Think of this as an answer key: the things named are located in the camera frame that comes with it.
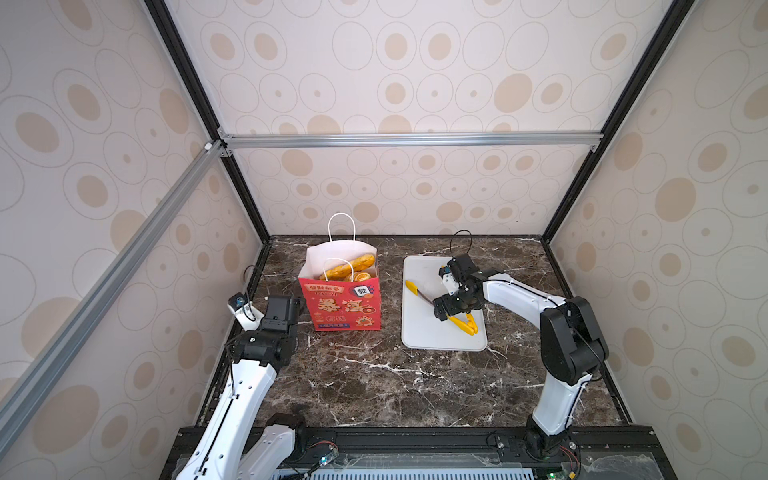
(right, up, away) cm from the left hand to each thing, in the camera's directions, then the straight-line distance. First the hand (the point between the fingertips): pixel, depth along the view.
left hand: (260, 326), depth 74 cm
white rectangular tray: (+42, -5, +20) cm, 47 cm away
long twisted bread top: (+25, +12, +3) cm, 28 cm away
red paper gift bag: (+17, +11, +16) cm, 26 cm away
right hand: (+50, +1, +20) cm, 54 cm away
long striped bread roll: (+19, +14, +12) cm, 27 cm away
